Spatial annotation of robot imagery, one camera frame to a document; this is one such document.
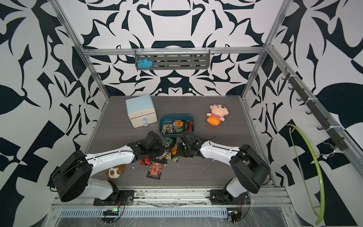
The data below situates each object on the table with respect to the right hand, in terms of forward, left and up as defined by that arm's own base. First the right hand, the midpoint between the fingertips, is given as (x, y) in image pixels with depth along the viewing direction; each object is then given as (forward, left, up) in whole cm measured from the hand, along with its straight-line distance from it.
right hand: (175, 150), depth 86 cm
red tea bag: (+18, -10, -3) cm, 21 cm away
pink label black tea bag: (-10, +11, -4) cm, 16 cm away
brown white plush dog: (-12, +33, -1) cm, 35 cm away
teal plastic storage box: (+19, +1, -1) cm, 19 cm away
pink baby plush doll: (+28, -30, +2) cm, 41 cm away
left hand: (+2, +6, +1) cm, 7 cm away
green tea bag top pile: (+8, +5, -4) cm, 11 cm away
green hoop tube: (-20, -54, +27) cm, 63 cm away
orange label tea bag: (+20, -2, -1) cm, 20 cm away
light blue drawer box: (+23, +22, +9) cm, 33 cm away
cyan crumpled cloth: (+45, +19, +30) cm, 57 cm away
